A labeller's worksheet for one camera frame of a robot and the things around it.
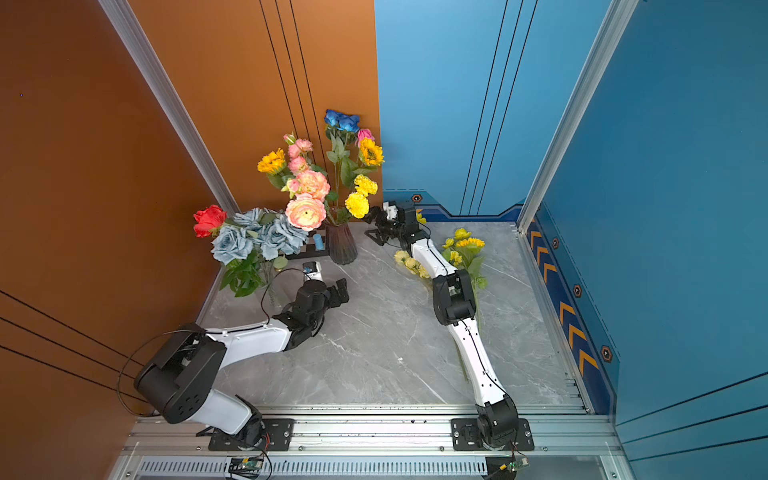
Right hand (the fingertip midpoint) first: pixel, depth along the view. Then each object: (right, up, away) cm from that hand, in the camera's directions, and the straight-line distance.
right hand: (362, 223), depth 102 cm
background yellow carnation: (+1, +3, -23) cm, 23 cm away
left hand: (-7, -18, -11) cm, 22 cm away
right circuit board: (+37, -60, -33) cm, 78 cm away
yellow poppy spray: (+36, -11, +3) cm, 38 cm away
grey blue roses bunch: (-24, -4, -30) cm, 39 cm away
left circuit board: (-24, -62, -31) cm, 73 cm away
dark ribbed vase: (-8, -7, +1) cm, 11 cm away
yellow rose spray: (+14, -12, +4) cm, 19 cm away
